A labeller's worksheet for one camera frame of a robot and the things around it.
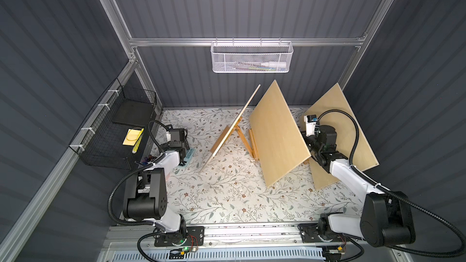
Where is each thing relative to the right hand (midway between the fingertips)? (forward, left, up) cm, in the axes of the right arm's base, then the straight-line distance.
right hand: (302, 130), depth 86 cm
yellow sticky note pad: (-10, +75, +8) cm, 76 cm away
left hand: (-3, +64, -8) cm, 65 cm away
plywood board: (-9, +46, -14) cm, 48 cm away
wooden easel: (-1, +23, -13) cm, 26 cm away
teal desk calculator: (-4, +57, -16) cm, 60 cm away
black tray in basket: (+2, +78, +10) cm, 79 cm away
